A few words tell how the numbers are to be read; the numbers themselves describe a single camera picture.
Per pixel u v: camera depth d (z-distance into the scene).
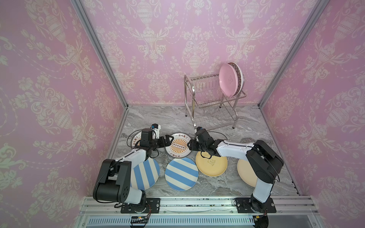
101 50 0.86
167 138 0.82
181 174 0.86
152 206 0.74
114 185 0.44
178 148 0.95
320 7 0.69
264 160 0.52
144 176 0.84
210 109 1.20
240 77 0.76
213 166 0.88
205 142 0.72
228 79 0.86
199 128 0.86
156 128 0.85
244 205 0.73
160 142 0.81
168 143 0.81
